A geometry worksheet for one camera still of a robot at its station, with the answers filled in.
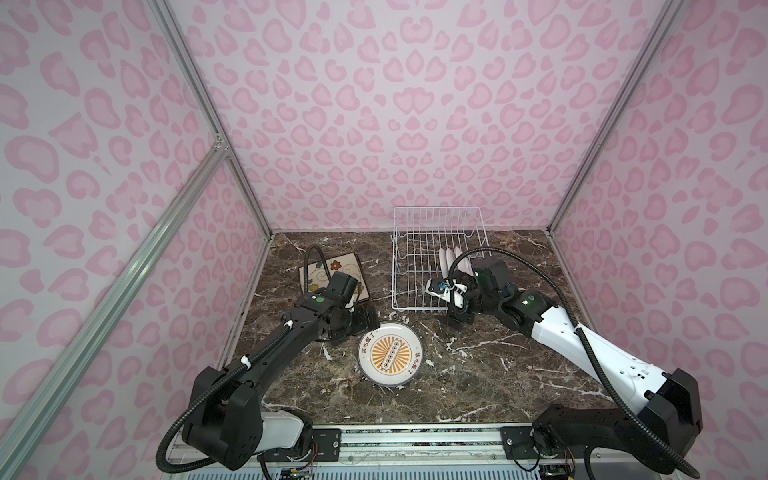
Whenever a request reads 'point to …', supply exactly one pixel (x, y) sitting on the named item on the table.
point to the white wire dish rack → (418, 236)
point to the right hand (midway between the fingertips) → (442, 295)
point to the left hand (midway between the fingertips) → (370, 327)
